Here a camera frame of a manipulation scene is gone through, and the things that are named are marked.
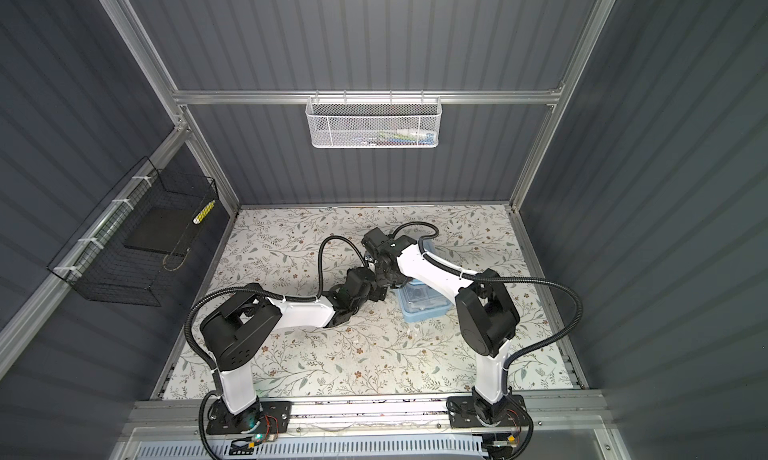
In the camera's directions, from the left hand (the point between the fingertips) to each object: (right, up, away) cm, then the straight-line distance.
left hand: (376, 274), depth 94 cm
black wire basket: (-60, +9, -23) cm, 65 cm away
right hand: (+6, -1, -3) cm, 7 cm away
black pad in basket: (-55, +14, -16) cm, 59 cm away
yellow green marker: (-47, +19, -13) cm, 52 cm away
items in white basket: (+7, +44, 0) cm, 44 cm away
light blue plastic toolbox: (+12, -6, -9) cm, 17 cm away
